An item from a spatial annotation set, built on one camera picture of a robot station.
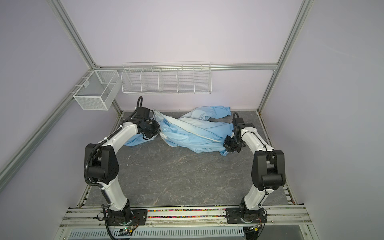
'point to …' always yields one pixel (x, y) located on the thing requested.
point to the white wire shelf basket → (188, 77)
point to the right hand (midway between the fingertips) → (226, 150)
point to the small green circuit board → (125, 232)
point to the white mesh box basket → (99, 90)
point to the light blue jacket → (196, 131)
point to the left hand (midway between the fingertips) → (162, 131)
